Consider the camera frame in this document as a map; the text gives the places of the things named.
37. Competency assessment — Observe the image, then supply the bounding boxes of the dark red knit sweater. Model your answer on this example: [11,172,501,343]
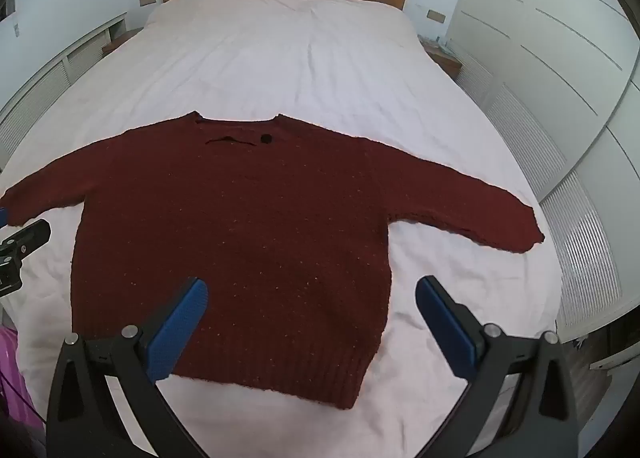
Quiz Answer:
[0,110,546,411]

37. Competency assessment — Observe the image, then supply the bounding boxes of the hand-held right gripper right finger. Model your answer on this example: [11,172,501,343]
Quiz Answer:
[415,275,583,458]

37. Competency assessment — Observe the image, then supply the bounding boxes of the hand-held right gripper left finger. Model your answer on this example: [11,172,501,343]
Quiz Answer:
[46,277,211,458]

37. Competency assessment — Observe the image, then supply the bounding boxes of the wooden nightstand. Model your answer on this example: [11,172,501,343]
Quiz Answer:
[101,28,143,56]
[419,38,463,81]

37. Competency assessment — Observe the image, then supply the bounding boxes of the white slatted cabinet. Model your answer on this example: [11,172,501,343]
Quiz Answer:
[455,48,626,333]
[0,12,128,173]

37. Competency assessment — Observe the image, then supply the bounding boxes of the pink cloth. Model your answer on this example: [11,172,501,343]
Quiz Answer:
[0,325,46,434]

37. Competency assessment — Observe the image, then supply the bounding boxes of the bed with pink sheet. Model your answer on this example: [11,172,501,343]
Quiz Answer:
[0,0,563,458]

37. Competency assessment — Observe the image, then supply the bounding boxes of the white wardrobe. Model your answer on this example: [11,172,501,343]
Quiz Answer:
[445,0,640,173]

